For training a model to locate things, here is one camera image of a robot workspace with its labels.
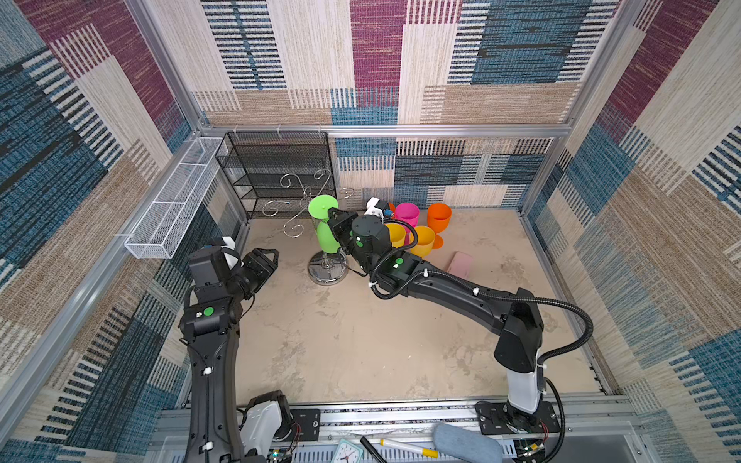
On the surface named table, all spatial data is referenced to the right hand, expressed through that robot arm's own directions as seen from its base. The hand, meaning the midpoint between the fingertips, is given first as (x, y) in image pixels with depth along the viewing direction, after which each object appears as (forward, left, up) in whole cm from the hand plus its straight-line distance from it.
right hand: (328, 211), depth 72 cm
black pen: (-45, -10, -35) cm, 58 cm away
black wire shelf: (+18, +17, -2) cm, 25 cm away
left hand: (-9, +13, -7) cm, 17 cm away
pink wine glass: (+19, -23, -21) cm, 36 cm away
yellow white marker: (-46, -23, -35) cm, 62 cm away
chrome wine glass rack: (+6, +6, -33) cm, 34 cm away
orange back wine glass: (+20, -33, -23) cm, 45 cm away
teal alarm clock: (-46, -4, -34) cm, 57 cm away
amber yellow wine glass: (+10, -28, -23) cm, 38 cm away
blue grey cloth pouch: (-45, -32, -33) cm, 64 cm away
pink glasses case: (+9, -42, -37) cm, 57 cm away
